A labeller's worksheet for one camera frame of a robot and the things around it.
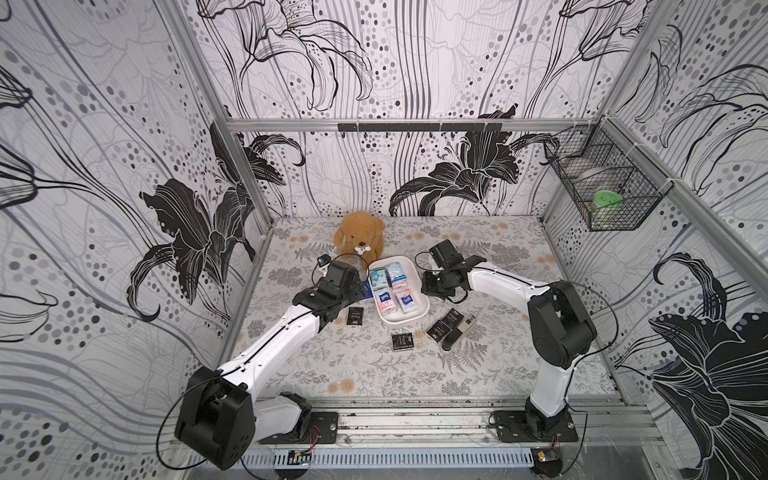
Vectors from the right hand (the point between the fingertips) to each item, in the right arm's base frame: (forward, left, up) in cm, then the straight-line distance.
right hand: (425, 285), depth 94 cm
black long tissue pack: (-12, -6, -2) cm, 14 cm away
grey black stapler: (-19, -6, -2) cm, 19 cm away
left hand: (-7, +21, +8) cm, 23 cm away
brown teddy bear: (+11, +20, +13) cm, 26 cm away
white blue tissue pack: (-4, +6, -1) cm, 8 cm away
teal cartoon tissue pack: (+2, +15, +1) cm, 15 cm away
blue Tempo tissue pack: (-4, +18, +2) cm, 19 cm away
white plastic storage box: (+1, +9, -3) cm, 9 cm away
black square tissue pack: (-17, +8, -3) cm, 19 cm away
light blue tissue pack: (+3, +9, +2) cm, 10 cm away
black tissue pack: (-10, +22, -2) cm, 24 cm away
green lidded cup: (+9, -48, +24) cm, 55 cm away
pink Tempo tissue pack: (-6, +13, +1) cm, 14 cm away
